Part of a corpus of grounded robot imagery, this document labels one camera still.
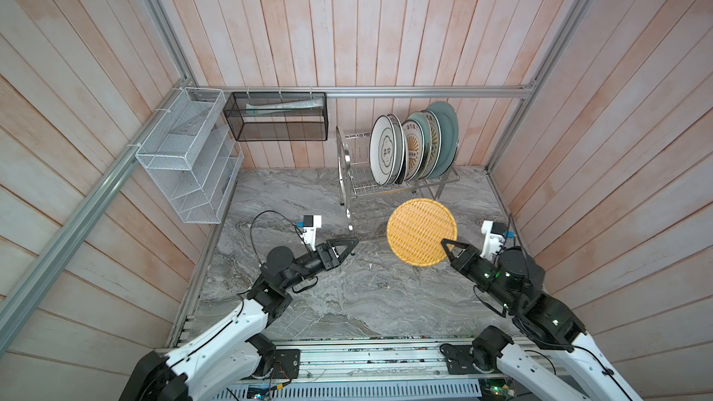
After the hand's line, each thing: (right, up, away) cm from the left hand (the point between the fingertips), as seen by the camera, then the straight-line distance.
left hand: (355, 250), depth 68 cm
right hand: (+21, +2, -1) cm, 21 cm away
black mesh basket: (-29, +44, +37) cm, 65 cm away
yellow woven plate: (+16, +4, +4) cm, 17 cm away
